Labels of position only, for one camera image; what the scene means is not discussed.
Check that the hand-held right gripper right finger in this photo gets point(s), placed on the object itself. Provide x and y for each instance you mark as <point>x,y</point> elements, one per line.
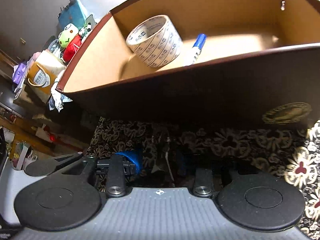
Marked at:
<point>201,177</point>

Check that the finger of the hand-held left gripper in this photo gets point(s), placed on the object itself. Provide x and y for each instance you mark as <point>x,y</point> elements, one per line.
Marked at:
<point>70,158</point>

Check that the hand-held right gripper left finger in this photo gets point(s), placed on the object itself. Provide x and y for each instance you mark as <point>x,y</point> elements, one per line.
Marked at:
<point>130,161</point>

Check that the brown cardboard box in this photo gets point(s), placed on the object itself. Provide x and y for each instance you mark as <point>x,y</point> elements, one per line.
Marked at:
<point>200,92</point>

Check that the printed packing tape roll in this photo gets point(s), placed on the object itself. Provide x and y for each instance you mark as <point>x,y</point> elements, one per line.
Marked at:
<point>165,47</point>

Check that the blue white marker pen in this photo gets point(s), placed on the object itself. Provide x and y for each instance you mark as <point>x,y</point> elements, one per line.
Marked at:
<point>200,41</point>

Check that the crumpled blue white cloth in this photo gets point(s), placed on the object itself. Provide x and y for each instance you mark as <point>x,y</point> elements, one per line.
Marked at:
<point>57,100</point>

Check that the tan paper gift bag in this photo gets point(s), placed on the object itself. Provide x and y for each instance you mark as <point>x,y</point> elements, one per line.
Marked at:
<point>42,75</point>

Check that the purple plastic packet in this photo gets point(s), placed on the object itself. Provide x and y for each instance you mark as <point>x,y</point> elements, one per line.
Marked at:
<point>20,73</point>

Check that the floral patterned tablecloth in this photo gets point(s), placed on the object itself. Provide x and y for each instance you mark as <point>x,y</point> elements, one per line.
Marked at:
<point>300,160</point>

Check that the green frog plush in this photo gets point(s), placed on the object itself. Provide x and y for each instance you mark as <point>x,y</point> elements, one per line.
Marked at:
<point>67,36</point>

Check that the panda plush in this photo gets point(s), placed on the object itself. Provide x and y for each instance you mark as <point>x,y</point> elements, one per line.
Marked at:
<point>82,31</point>

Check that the blue bag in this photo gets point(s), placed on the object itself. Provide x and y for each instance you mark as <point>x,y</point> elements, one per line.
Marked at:
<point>75,12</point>

